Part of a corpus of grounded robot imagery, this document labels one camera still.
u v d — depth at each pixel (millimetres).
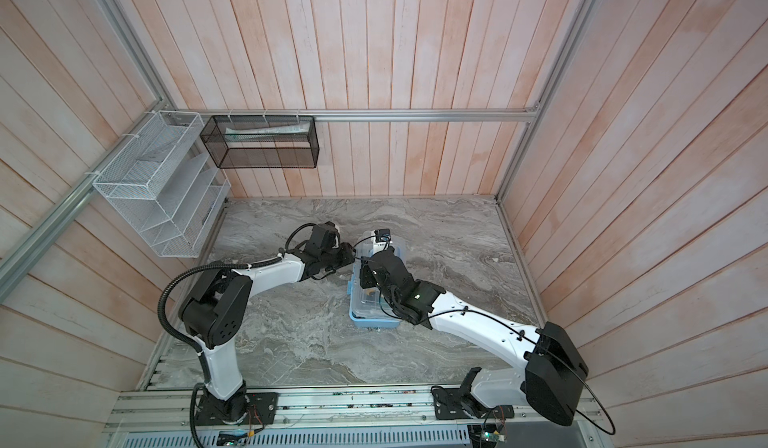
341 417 730
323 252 764
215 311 498
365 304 860
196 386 673
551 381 399
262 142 1056
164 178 725
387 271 554
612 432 363
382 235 669
